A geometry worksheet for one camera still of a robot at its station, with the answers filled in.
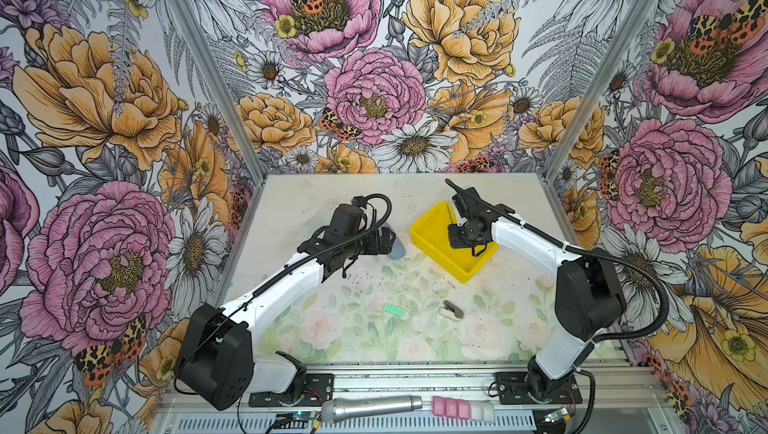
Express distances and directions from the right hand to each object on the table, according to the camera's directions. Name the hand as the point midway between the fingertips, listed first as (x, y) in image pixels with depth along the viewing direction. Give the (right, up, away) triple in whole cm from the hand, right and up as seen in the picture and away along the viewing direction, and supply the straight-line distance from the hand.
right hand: (458, 247), depth 91 cm
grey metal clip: (-1, -18, -6) cm, 19 cm away
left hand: (-24, +2, -7) cm, 25 cm away
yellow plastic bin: (-7, +3, +7) cm, 10 cm away
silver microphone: (-32, -33, -22) cm, 52 cm away
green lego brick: (-19, -17, -6) cm, 26 cm away
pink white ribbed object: (-3, -35, -19) cm, 40 cm away
